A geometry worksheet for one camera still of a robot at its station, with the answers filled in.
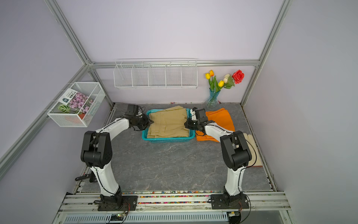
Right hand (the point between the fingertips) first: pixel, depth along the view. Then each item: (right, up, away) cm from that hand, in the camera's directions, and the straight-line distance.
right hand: (184, 122), depth 96 cm
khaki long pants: (-11, -1, +1) cm, 11 cm away
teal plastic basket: (-26, -8, -5) cm, 28 cm away
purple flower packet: (-59, +12, -23) cm, 65 cm away
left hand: (-21, +1, 0) cm, 21 cm away
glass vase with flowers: (+23, +15, +15) cm, 31 cm away
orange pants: (+28, +3, +12) cm, 31 cm away
